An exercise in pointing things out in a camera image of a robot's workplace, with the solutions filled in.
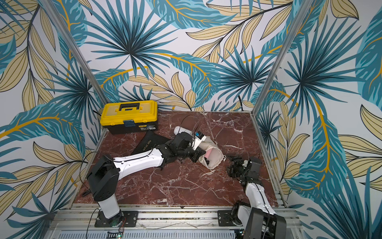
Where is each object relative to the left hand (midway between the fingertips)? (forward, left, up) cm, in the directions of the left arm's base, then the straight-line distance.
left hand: (204, 153), depth 79 cm
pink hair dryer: (+4, -2, -7) cm, 8 cm away
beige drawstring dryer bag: (+3, -6, -9) cm, 11 cm away
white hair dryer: (+25, +16, -11) cm, 31 cm away
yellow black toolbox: (+24, +51, +1) cm, 56 cm away
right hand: (+1, -13, -7) cm, 15 cm away
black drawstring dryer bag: (+18, +35, -15) cm, 43 cm away
